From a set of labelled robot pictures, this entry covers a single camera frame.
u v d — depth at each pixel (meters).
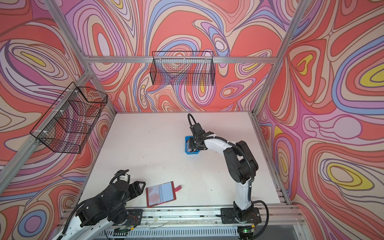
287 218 0.77
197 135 0.75
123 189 0.57
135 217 0.72
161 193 0.80
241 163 0.51
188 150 0.95
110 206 0.56
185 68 0.96
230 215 0.74
